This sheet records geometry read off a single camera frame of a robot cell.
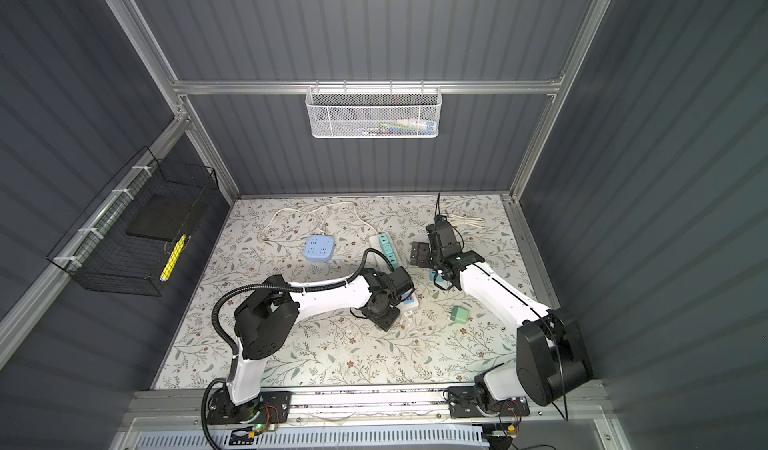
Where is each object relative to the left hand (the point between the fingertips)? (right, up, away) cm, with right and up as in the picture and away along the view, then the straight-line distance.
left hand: (387, 320), depth 88 cm
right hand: (+12, +20, 0) cm, 24 cm away
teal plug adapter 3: (+12, +16, -12) cm, 23 cm away
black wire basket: (-63, +25, -16) cm, 70 cm away
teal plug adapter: (-1, +24, +11) cm, 26 cm away
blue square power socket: (-24, +20, +14) cm, 34 cm away
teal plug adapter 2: (0, +21, +9) cm, 23 cm away
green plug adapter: (+21, +2, -1) cm, 21 cm away
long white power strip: (+6, +9, -12) cm, 16 cm away
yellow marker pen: (-51, +22, -17) cm, 58 cm away
